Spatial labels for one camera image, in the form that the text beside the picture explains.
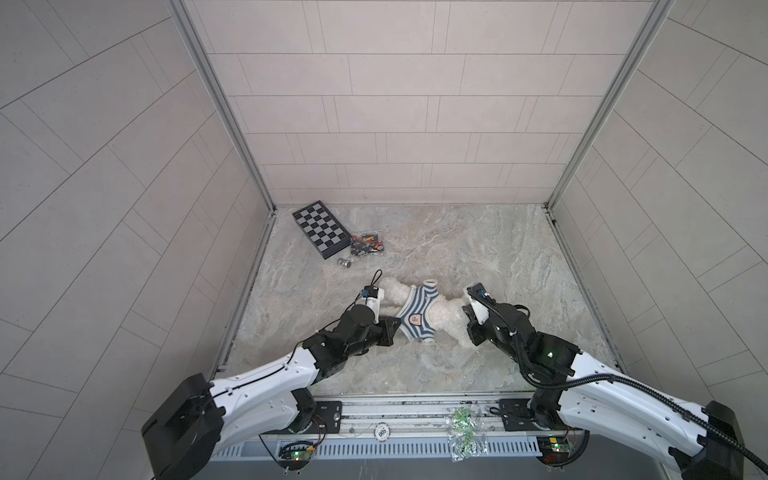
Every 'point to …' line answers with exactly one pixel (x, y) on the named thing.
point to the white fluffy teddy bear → (447, 314)
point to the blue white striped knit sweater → (413, 318)
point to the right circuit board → (555, 449)
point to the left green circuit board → (295, 455)
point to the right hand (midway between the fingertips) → (461, 311)
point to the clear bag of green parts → (468, 431)
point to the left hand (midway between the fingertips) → (407, 321)
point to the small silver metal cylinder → (344, 262)
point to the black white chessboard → (326, 234)
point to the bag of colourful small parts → (365, 243)
